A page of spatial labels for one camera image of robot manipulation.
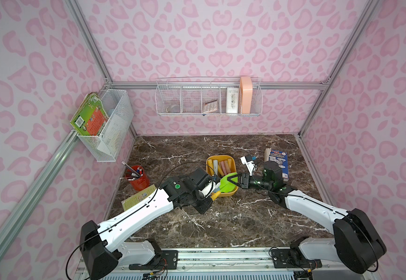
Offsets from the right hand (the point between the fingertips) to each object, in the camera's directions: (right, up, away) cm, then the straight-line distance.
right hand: (228, 180), depth 77 cm
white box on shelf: (+4, +39, +16) cm, 43 cm away
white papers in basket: (-55, +20, +7) cm, 59 cm away
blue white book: (+35, +8, +28) cm, 45 cm away
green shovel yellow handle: (+3, +6, +21) cm, 23 cm away
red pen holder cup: (-44, -1, +11) cm, 46 cm away
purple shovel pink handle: (-1, +5, +22) cm, 23 cm away
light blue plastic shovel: (-5, +6, +21) cm, 22 cm away
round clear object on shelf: (-28, +35, +17) cm, 48 cm away
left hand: (-8, -8, -4) cm, 12 cm away
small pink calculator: (-8, +37, +18) cm, 42 cm away
